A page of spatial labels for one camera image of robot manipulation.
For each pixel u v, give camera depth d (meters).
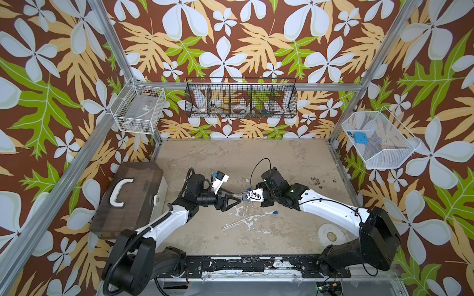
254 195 0.70
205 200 0.70
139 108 0.86
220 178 0.72
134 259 0.41
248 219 0.88
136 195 0.78
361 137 0.86
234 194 0.81
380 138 0.82
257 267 0.75
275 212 0.89
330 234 0.82
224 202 0.69
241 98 0.98
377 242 0.42
